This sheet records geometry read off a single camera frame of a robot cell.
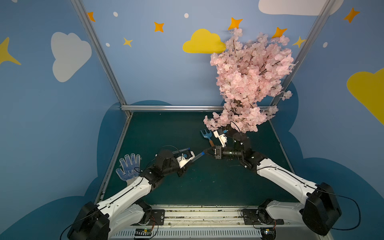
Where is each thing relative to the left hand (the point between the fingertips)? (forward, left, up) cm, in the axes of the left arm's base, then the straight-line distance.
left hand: (193, 157), depth 79 cm
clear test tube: (+14, +8, -17) cm, 24 cm away
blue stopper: (-1, -5, +6) cm, 8 cm away
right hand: (0, -7, +6) cm, 9 cm away
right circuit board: (-31, -39, -18) cm, 53 cm away
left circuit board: (-32, +24, -19) cm, 44 cm away
